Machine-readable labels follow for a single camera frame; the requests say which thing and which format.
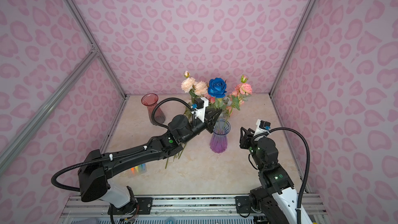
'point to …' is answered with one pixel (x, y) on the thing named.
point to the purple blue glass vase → (218, 141)
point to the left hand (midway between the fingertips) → (222, 107)
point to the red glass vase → (150, 100)
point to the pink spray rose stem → (237, 96)
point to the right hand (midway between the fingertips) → (243, 128)
